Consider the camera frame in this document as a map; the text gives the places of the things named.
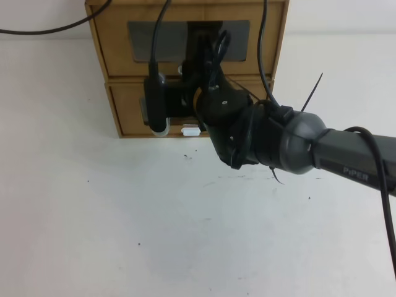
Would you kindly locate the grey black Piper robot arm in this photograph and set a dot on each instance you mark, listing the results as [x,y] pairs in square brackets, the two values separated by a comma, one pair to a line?
[297,142]

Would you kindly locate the black cable tie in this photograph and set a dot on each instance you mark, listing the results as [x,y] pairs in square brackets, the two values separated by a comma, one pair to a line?
[272,169]

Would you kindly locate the cardboard shoebox drawer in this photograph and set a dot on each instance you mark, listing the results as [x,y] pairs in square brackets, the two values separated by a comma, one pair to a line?
[177,124]
[111,40]

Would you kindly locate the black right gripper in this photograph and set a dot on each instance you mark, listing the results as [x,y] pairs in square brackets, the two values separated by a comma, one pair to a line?
[219,108]

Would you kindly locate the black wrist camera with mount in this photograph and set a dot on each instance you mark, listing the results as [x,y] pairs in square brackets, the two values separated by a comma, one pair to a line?
[167,100]

